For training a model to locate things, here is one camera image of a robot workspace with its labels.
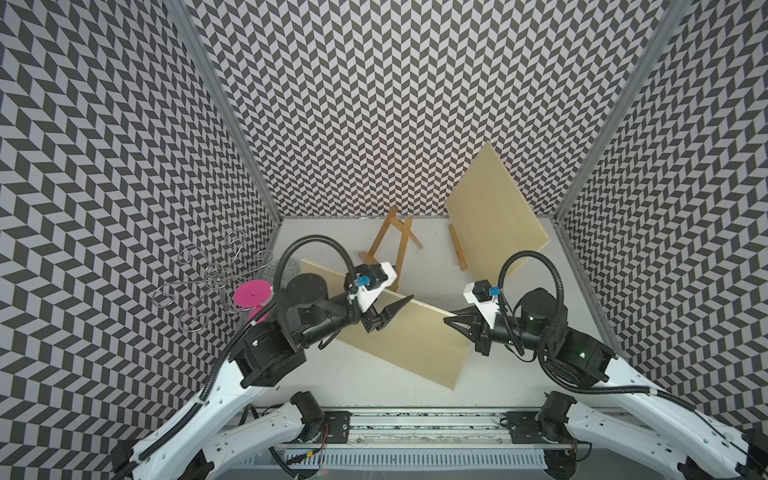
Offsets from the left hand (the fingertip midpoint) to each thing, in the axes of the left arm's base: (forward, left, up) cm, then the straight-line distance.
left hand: (398, 284), depth 56 cm
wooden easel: (+33, +11, -35) cm, 49 cm away
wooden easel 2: (+30, -21, -33) cm, 49 cm away
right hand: (-2, -11, -12) cm, 16 cm away
